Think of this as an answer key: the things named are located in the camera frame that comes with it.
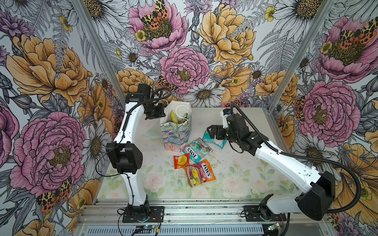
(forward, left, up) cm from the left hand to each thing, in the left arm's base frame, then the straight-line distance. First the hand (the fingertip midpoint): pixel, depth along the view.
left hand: (164, 119), depth 85 cm
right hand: (-10, -27, 0) cm, 29 cm away
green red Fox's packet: (-8, -19, -20) cm, 29 cm away
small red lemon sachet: (-15, -9, -22) cm, 29 cm away
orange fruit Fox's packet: (-23, -20, -20) cm, 37 cm away
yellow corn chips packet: (+5, -5, -5) cm, 9 cm away
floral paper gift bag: (-6, -7, +2) cm, 10 cm away
